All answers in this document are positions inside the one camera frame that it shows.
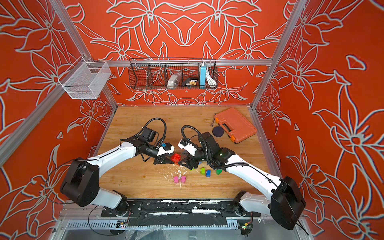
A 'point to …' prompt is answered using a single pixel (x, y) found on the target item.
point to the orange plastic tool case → (237, 128)
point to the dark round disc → (218, 131)
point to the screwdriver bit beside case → (212, 124)
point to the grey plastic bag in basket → (174, 80)
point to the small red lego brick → (175, 157)
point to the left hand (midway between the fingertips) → (174, 157)
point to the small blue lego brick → (208, 173)
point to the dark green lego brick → (219, 171)
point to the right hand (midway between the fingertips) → (179, 158)
